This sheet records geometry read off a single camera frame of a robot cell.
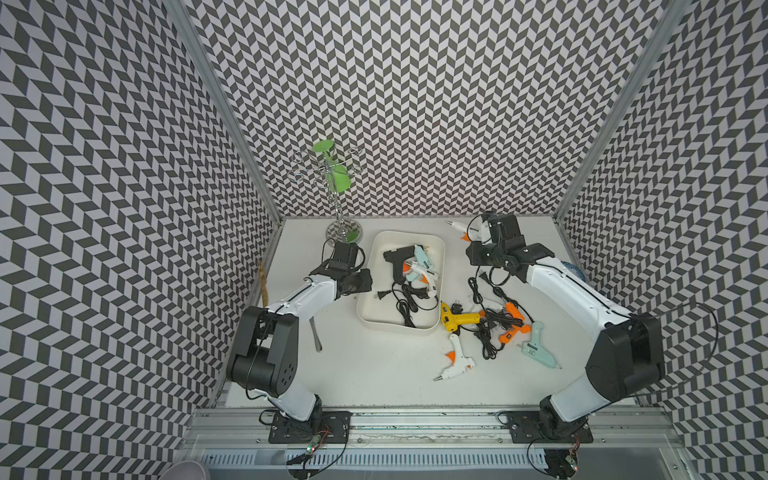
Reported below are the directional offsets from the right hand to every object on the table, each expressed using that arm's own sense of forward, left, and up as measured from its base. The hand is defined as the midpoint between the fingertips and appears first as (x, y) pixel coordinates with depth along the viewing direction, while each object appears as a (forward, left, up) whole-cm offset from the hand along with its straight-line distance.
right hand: (473, 254), depth 87 cm
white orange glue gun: (-26, +5, -16) cm, 31 cm away
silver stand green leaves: (+25, +42, +12) cm, 50 cm away
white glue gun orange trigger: (0, +13, -13) cm, 18 cm away
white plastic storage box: (-12, +29, -15) cm, 35 cm away
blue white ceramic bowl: (+2, -36, -12) cm, 38 cm away
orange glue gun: (-12, -14, -16) cm, 24 cm away
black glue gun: (+10, +22, -14) cm, 28 cm away
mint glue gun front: (-22, -17, -16) cm, 32 cm away
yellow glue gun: (-15, +7, -12) cm, 20 cm away
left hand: (-3, +32, -10) cm, 34 cm away
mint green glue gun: (+8, +15, -12) cm, 21 cm away
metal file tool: (-20, +46, -15) cm, 52 cm away
